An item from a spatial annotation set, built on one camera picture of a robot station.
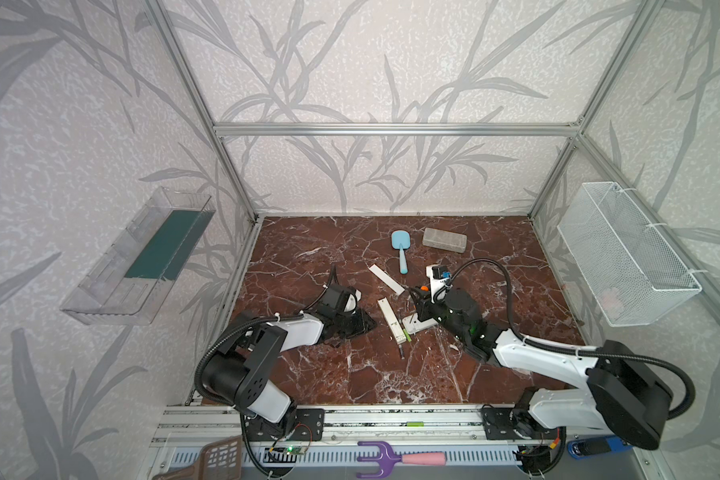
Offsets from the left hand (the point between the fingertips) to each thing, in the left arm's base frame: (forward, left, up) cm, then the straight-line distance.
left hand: (377, 316), depth 90 cm
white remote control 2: (-1, -11, -3) cm, 12 cm away
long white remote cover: (+15, -3, -4) cm, 16 cm away
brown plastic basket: (-35, +36, -3) cm, 51 cm away
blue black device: (-32, -48, +4) cm, 58 cm away
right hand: (+5, -10, +13) cm, 17 cm away
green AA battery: (-5, -9, -2) cm, 10 cm away
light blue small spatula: (+33, -9, -3) cm, 34 cm away
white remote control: (0, -5, -2) cm, 5 cm away
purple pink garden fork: (-35, -3, -2) cm, 35 cm away
